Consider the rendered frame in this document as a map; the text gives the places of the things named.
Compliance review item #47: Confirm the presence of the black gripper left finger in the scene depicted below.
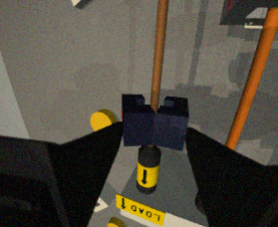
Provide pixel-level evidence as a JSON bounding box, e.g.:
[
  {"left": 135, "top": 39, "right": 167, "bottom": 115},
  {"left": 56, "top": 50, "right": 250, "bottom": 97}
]
[{"left": 0, "top": 121, "right": 124, "bottom": 227}]

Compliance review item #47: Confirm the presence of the yellow short cylinder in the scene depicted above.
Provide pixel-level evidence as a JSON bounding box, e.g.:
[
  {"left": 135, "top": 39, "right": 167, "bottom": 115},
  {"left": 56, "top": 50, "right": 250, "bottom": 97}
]
[
  {"left": 108, "top": 217, "right": 126, "bottom": 227},
  {"left": 90, "top": 109, "right": 117, "bottom": 131}
]

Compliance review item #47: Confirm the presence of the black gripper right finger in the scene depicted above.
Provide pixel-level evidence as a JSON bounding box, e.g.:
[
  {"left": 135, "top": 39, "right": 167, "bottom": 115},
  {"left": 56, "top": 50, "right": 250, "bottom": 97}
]
[{"left": 185, "top": 127, "right": 278, "bottom": 227}]

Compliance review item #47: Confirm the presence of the cream flat rectangular block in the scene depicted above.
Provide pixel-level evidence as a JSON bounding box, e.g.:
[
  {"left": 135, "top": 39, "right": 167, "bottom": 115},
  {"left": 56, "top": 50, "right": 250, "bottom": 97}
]
[{"left": 72, "top": 0, "right": 92, "bottom": 9}]

